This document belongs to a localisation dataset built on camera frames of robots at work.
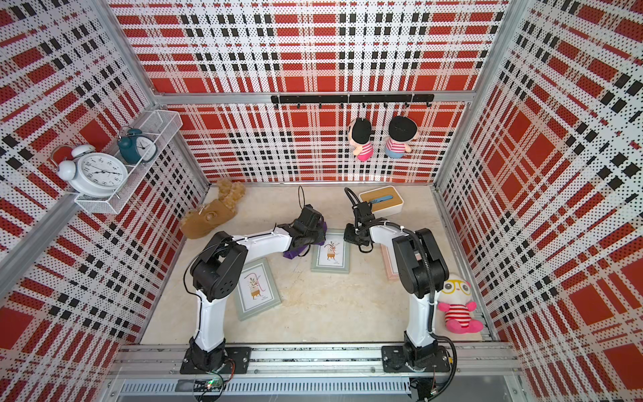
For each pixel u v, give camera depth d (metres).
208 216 0.96
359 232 0.75
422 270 0.52
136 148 0.72
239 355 0.75
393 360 0.73
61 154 0.60
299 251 0.86
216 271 0.53
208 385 0.69
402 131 0.91
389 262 0.93
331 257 0.96
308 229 0.79
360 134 0.94
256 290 0.88
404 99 0.89
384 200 1.09
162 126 0.91
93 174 0.62
